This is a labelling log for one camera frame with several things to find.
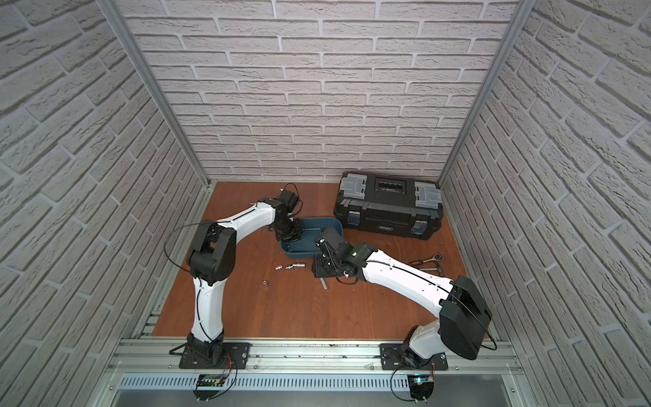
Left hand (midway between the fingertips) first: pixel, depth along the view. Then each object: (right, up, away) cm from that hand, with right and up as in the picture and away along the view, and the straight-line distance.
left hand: (305, 234), depth 98 cm
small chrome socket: (-5, -12, -6) cm, 14 cm away
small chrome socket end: (-9, -12, -6) cm, 16 cm away
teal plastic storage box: (0, -6, +2) cm, 6 cm away
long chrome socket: (+8, -17, -10) cm, 21 cm away
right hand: (+7, -9, -18) cm, 22 cm away
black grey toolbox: (+33, +12, -8) cm, 36 cm away
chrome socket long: (-2, -11, -6) cm, 12 cm away
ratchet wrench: (+52, -8, -3) cm, 52 cm away
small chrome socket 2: (-13, -16, -11) cm, 23 cm away
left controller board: (-25, -42, -26) cm, 55 cm away
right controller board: (+37, -41, -27) cm, 61 cm away
